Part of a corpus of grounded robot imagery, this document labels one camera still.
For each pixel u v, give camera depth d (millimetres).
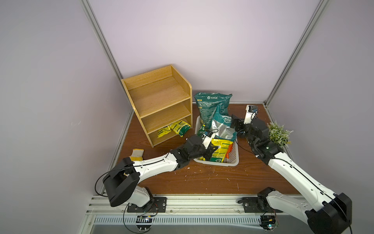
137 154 916
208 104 853
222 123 821
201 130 921
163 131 973
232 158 851
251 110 620
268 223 684
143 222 721
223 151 786
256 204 723
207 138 683
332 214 367
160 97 813
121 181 424
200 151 677
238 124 664
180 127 1000
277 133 799
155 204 724
